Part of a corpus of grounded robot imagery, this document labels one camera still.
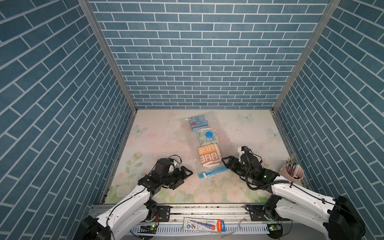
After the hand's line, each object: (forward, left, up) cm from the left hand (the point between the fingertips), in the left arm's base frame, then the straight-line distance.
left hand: (192, 178), depth 79 cm
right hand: (+7, -18, +4) cm, 20 cm away
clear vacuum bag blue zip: (+5, -8, -5) cm, 11 cm away
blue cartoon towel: (+42, -4, -4) cm, 43 cm away
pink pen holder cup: (+1, -58, +2) cm, 58 cm away
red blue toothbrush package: (-20, -6, -5) cm, 22 cm away
